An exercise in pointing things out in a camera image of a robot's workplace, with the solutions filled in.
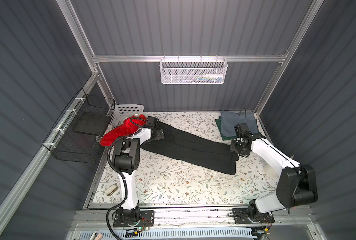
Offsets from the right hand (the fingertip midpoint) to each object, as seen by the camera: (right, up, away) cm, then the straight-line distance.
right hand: (236, 149), depth 89 cm
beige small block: (-71, -21, -9) cm, 74 cm away
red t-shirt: (-66, +14, +5) cm, 68 cm away
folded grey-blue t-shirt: (+3, +19, +20) cm, 28 cm away
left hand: (-51, +7, +16) cm, 54 cm away
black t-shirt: (-25, -2, +6) cm, 26 cm away
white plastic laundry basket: (-80, +25, +26) cm, 88 cm away
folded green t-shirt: (-5, +17, +22) cm, 29 cm away
